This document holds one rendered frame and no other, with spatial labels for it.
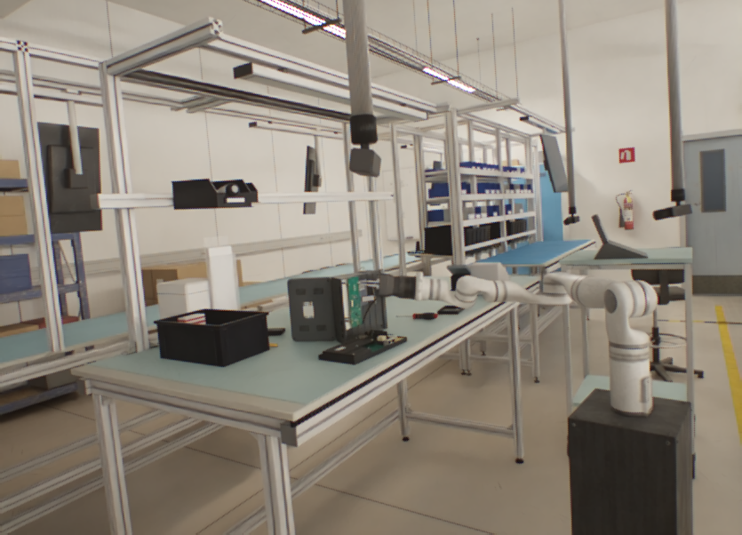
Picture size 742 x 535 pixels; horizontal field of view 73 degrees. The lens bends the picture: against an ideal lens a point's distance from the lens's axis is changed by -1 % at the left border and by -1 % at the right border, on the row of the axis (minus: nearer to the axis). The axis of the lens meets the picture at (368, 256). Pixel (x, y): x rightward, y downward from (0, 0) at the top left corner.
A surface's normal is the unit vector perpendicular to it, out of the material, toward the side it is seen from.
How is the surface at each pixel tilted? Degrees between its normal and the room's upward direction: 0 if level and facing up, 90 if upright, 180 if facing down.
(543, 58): 90
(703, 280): 90
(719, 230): 90
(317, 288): 90
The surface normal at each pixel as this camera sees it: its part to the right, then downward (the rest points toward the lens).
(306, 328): -0.23, 0.10
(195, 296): 0.84, -0.02
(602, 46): -0.54, 0.11
